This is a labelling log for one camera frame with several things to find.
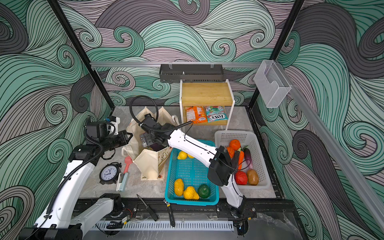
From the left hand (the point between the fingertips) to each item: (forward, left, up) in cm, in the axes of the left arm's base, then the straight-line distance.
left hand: (132, 133), depth 74 cm
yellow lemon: (-2, -25, -20) cm, 32 cm away
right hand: (+3, -8, -5) cm, 10 cm away
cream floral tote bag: (-12, -10, -9) cm, 18 cm away
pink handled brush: (-4, +9, -24) cm, 26 cm away
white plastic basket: (+10, -68, -19) cm, 71 cm away
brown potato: (-14, -63, -18) cm, 67 cm away
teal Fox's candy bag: (+21, -45, -6) cm, 50 cm away
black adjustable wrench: (-31, -20, -23) cm, 44 cm away
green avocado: (-22, -37, -19) cm, 47 cm away
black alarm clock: (-12, +17, -23) cm, 31 cm away
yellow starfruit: (-20, -24, -20) cm, 37 cm away
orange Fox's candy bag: (+20, -33, -7) cm, 39 cm away
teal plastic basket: (-10, -32, -25) cm, 41 cm away
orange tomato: (+6, -58, -19) cm, 61 cm away
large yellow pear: (-23, -30, -19) cm, 42 cm away
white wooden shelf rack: (+15, -38, +8) cm, 41 cm away
